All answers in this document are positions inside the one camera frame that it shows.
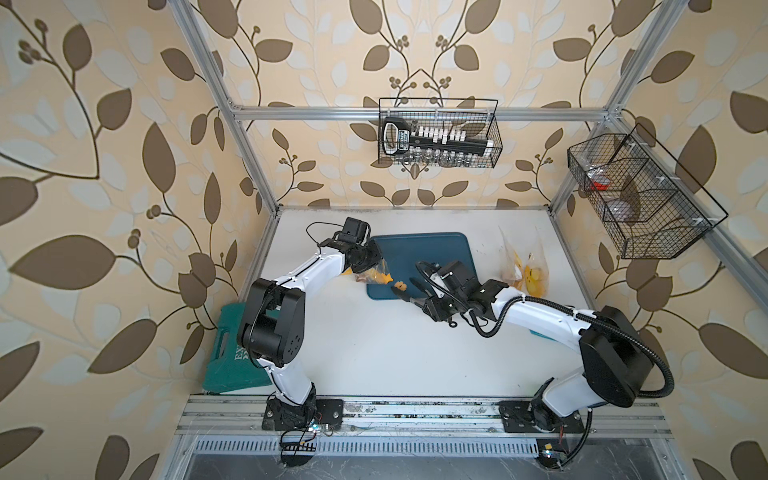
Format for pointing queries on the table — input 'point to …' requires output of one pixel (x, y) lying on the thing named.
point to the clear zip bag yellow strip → (379, 274)
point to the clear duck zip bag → (536, 269)
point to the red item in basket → (599, 186)
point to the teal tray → (402, 252)
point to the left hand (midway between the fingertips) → (378, 253)
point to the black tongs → (420, 294)
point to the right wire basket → (651, 207)
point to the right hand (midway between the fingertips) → (430, 305)
